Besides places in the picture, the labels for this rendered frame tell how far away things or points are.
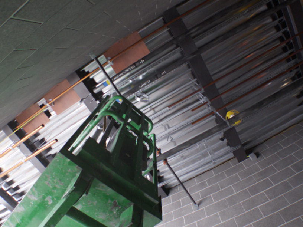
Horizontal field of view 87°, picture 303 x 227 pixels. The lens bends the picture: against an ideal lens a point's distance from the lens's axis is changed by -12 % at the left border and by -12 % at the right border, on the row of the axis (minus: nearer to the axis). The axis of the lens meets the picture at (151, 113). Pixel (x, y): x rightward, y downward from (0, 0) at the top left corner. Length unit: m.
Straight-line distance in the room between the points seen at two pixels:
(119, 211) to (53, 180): 0.39
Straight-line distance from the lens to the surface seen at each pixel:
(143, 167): 1.41
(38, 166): 4.32
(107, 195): 1.02
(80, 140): 1.67
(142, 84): 2.55
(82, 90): 3.13
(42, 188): 1.15
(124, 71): 2.54
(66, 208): 0.96
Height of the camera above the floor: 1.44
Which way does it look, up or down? 69 degrees up
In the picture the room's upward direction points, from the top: straight up
